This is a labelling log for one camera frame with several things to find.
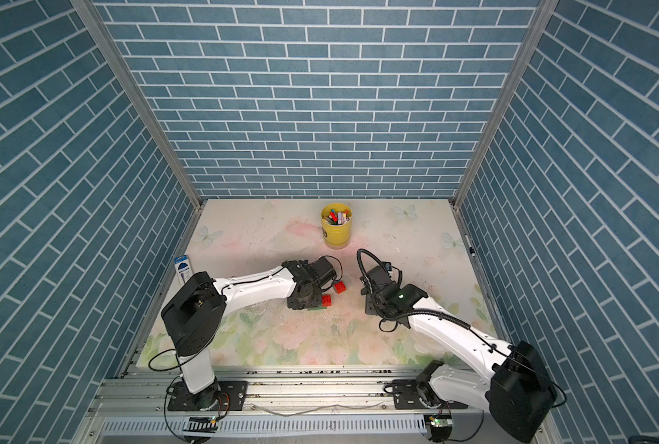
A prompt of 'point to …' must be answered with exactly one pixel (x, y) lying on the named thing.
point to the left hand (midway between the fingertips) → (318, 307)
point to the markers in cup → (337, 217)
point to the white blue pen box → (183, 267)
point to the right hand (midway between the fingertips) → (376, 302)
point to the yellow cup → (336, 236)
